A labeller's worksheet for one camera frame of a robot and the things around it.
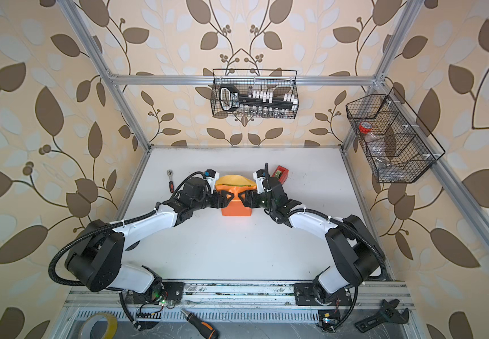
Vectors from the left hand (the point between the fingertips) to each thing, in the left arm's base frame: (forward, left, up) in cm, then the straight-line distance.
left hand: (229, 192), depth 86 cm
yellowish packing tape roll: (-46, +34, -12) cm, 59 cm away
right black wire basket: (+9, -61, +22) cm, 65 cm away
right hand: (0, -7, -1) cm, 7 cm away
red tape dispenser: (+17, -23, -7) cm, 30 cm away
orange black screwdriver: (-44, +4, -11) cm, 46 cm away
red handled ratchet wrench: (+19, +34, -13) cm, 41 cm away
